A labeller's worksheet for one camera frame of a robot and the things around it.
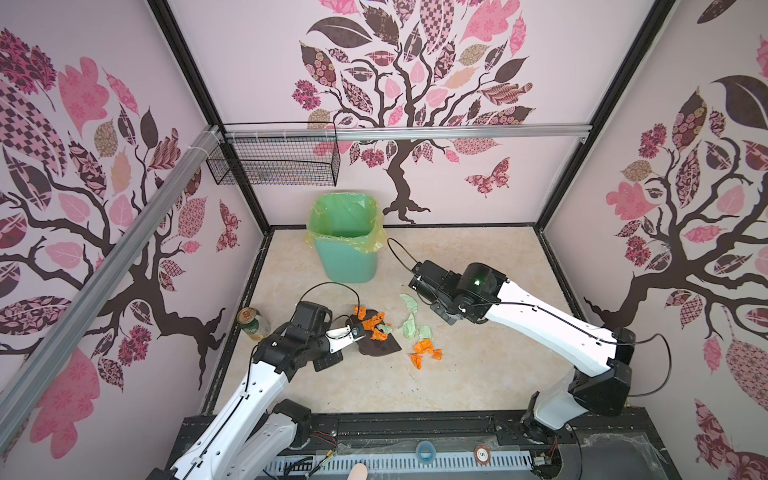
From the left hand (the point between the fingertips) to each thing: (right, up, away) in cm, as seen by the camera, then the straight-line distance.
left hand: (334, 344), depth 78 cm
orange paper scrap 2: (+29, -5, +9) cm, 31 cm away
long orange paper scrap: (+9, +3, +10) cm, 14 cm away
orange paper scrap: (+25, -4, +10) cm, 27 cm away
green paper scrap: (+14, +1, +12) cm, 18 cm away
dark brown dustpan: (+9, -3, +7) cm, 12 cm away
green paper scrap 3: (+26, 0, +12) cm, 29 cm away
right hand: (+30, +15, -5) cm, 34 cm away
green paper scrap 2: (+21, +1, +12) cm, 24 cm away
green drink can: (-25, +4, +6) cm, 26 cm away
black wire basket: (-22, +57, +17) cm, 63 cm away
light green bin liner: (+1, +37, +23) cm, 44 cm away
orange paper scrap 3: (+23, -7, +7) cm, 25 cm away
